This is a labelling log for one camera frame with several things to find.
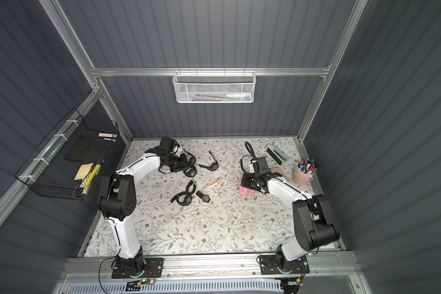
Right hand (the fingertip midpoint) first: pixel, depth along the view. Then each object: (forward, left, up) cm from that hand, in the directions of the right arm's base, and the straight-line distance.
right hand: (244, 181), depth 91 cm
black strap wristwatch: (+12, +17, -4) cm, 21 cm away
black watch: (-8, +29, -3) cm, 31 cm away
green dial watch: (-6, +20, -7) cm, 22 cm away
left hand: (+9, +28, +2) cm, 30 cm away
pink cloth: (-4, 0, -4) cm, 6 cm away
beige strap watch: (+4, +14, -7) cm, 16 cm away
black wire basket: (-6, +74, +21) cm, 77 cm away
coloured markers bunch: (+6, -32, +4) cm, 33 cm away
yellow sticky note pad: (-8, +66, +19) cm, 69 cm away
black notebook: (+3, +68, +21) cm, 71 cm away
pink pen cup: (+2, -29, 0) cm, 29 cm away
